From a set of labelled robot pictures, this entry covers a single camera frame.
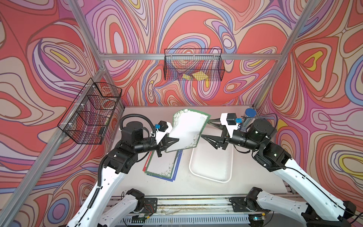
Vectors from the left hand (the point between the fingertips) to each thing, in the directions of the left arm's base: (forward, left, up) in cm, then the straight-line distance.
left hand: (177, 140), depth 60 cm
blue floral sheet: (-5, +4, -34) cm, 35 cm away
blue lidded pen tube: (+28, -46, -17) cm, 56 cm away
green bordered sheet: (+2, +9, -33) cm, 35 cm away
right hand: (0, -11, +6) cm, 12 cm away
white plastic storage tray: (+5, -18, -33) cm, 38 cm away
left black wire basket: (+15, +49, -5) cm, 52 cm away
